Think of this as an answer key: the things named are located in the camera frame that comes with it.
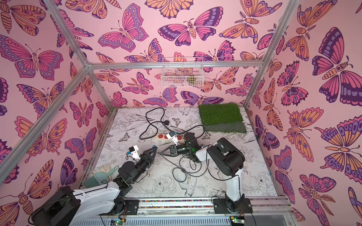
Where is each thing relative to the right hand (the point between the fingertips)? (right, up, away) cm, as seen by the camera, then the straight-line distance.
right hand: (162, 153), depth 80 cm
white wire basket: (+13, +52, +15) cm, 55 cm away
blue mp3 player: (-5, +5, -2) cm, 7 cm away
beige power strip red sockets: (+10, +9, 0) cm, 14 cm away
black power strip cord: (+21, +15, +29) cm, 38 cm away
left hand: (-2, +3, -2) cm, 5 cm away
